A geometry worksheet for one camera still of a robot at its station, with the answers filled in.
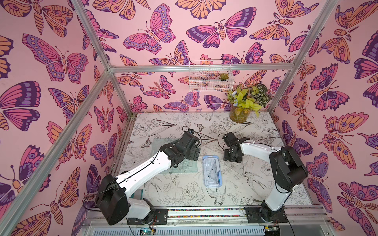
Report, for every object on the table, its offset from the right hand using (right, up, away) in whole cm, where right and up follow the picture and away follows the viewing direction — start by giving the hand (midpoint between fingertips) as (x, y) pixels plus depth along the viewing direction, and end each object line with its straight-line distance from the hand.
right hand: (229, 158), depth 94 cm
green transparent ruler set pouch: (-26, -4, -2) cm, 27 cm away
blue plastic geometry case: (-12, -9, -7) cm, 16 cm away
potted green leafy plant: (+10, +37, 0) cm, 38 cm away
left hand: (-24, +8, -13) cm, 29 cm away
